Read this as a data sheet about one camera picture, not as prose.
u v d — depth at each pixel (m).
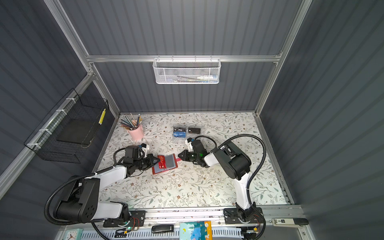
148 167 0.81
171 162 0.92
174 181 0.86
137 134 1.01
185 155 0.86
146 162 0.81
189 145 0.91
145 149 0.85
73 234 0.68
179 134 1.02
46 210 0.39
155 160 0.86
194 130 1.02
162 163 0.90
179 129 1.01
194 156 0.84
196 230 0.70
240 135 0.54
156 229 0.68
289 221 0.69
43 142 0.62
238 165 0.55
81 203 0.43
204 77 0.91
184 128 1.01
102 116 0.83
